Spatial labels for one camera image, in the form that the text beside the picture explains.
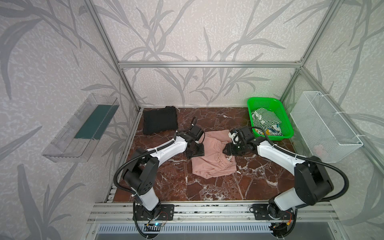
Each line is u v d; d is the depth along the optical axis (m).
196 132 0.72
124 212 0.75
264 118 1.05
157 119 1.09
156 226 0.72
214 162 0.86
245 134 0.70
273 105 1.15
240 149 0.75
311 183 0.44
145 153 0.47
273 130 1.02
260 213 0.73
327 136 0.63
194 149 0.74
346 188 0.42
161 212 0.73
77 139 0.65
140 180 0.45
